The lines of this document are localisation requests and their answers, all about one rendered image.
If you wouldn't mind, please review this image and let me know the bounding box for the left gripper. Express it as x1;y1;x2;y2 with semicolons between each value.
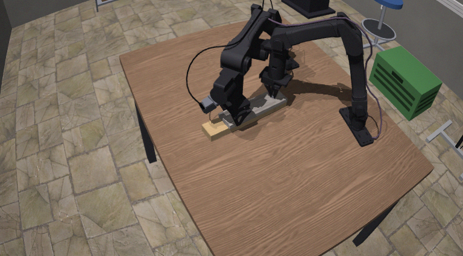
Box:
259;64;292;98

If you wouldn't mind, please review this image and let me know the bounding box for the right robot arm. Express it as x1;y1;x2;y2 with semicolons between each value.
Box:
210;4;282;104

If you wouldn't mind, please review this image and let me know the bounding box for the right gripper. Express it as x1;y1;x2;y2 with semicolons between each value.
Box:
202;87;251;126

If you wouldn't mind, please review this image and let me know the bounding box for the light wooden plank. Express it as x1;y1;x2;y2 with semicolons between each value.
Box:
201;102;287;142

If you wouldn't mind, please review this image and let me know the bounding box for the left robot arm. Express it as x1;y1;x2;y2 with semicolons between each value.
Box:
250;18;374;147

